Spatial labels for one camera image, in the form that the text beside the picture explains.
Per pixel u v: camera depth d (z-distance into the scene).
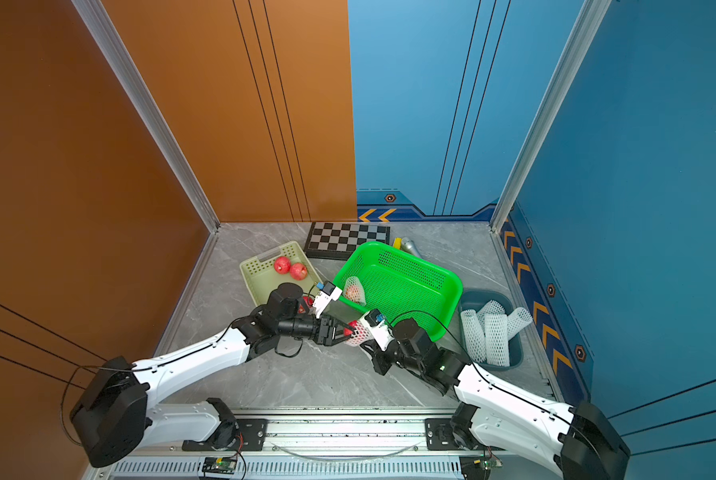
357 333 0.70
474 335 0.81
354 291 0.93
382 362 0.67
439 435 0.72
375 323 0.66
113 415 0.40
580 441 0.40
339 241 1.11
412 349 0.59
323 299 0.71
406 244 1.09
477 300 0.94
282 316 0.63
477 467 0.70
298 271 1.00
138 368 0.45
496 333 0.80
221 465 0.72
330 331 0.67
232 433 0.68
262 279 1.04
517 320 0.79
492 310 0.89
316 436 0.76
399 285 1.02
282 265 1.02
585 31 0.72
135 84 0.81
